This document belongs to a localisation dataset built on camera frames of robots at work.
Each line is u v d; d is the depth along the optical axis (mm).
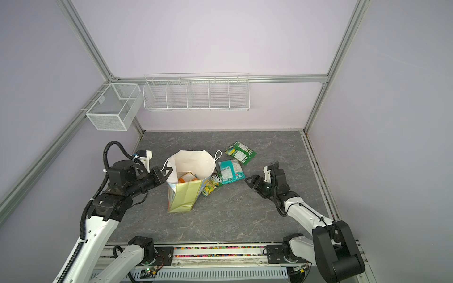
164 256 735
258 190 758
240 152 1054
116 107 990
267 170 823
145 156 631
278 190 677
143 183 577
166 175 677
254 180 776
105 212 463
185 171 930
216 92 1011
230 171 966
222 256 753
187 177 915
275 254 741
